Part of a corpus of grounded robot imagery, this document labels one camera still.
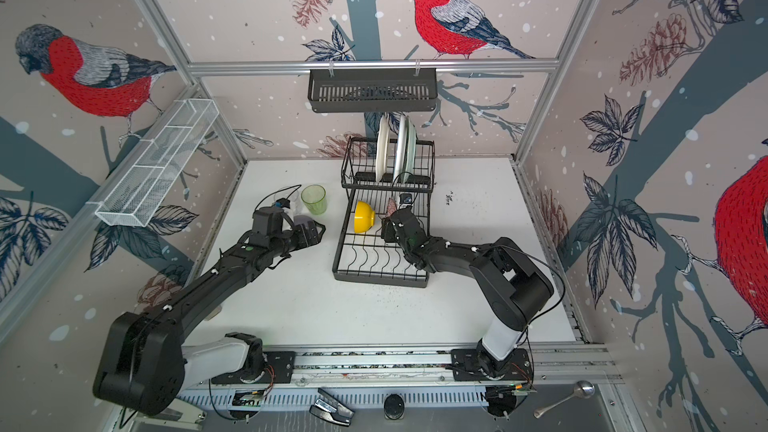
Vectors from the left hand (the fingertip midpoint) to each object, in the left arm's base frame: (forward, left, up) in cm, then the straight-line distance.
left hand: (312, 230), depth 85 cm
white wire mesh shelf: (+3, +39, +18) cm, 43 cm away
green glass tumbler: (+18, +4, -9) cm, 21 cm away
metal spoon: (-38, -68, -10) cm, 79 cm away
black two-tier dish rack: (-3, -15, -11) cm, 19 cm away
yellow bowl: (+6, -15, -3) cm, 16 cm away
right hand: (+5, -22, -5) cm, 24 cm away
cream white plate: (+13, -21, +22) cm, 33 cm away
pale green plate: (+11, -28, +22) cm, 37 cm away
